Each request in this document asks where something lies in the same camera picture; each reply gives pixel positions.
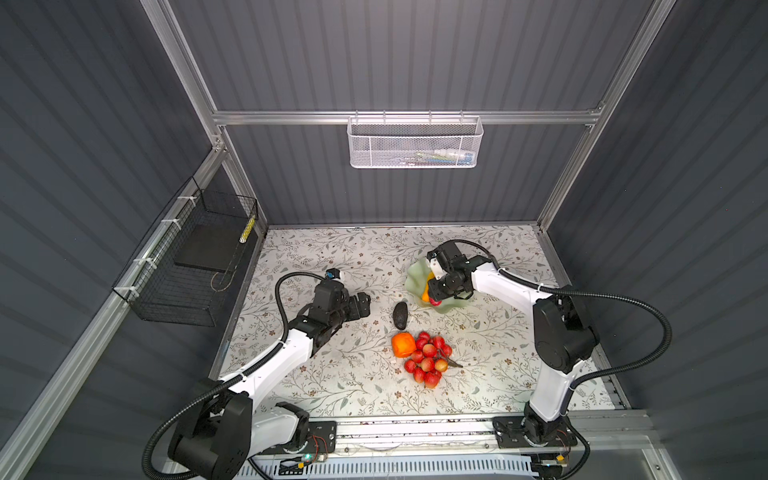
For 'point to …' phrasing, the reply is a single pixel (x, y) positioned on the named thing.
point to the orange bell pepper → (403, 344)
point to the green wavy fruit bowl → (416, 278)
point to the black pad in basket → (215, 247)
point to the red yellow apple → (434, 303)
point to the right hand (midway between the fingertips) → (438, 291)
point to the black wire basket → (181, 273)
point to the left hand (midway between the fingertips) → (359, 299)
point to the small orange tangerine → (425, 295)
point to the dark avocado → (400, 315)
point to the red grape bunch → (430, 359)
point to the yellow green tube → (248, 228)
